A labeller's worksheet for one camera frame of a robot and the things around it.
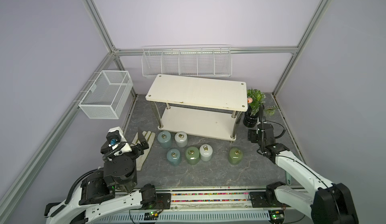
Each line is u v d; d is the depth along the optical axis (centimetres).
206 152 83
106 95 83
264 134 64
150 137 96
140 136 51
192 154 81
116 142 43
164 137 87
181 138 87
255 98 81
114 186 39
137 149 49
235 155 82
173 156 81
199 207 73
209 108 69
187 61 98
